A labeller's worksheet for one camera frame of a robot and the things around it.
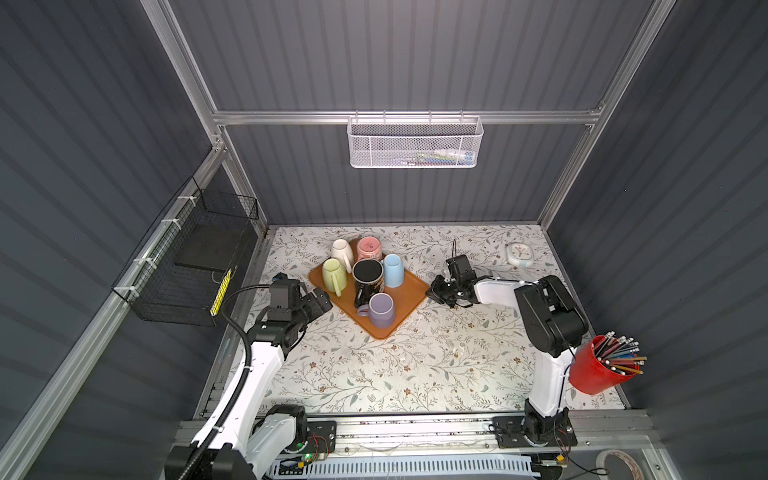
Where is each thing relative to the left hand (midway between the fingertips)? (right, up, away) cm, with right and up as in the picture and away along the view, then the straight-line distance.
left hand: (315, 301), depth 82 cm
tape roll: (+70, -36, -13) cm, 80 cm away
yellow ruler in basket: (-19, +4, -13) cm, 23 cm away
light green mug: (+3, +6, +12) cm, 14 cm away
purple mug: (+18, -3, +5) cm, 19 cm away
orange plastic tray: (+26, -2, +18) cm, 32 cm away
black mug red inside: (+14, +5, +9) cm, 18 cm away
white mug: (+4, +14, +19) cm, 24 cm away
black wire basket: (-31, +9, -10) cm, 34 cm away
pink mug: (+14, +15, +17) cm, 27 cm away
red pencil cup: (+72, -12, -13) cm, 74 cm away
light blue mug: (+22, +8, +14) cm, 27 cm away
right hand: (+34, 0, +18) cm, 38 cm away
